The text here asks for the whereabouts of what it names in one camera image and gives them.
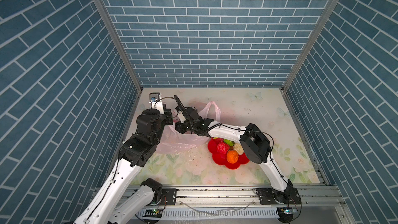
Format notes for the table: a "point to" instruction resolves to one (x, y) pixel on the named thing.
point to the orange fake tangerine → (232, 156)
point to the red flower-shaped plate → (221, 158)
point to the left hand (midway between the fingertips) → (166, 104)
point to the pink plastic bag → (173, 141)
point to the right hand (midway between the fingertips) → (172, 124)
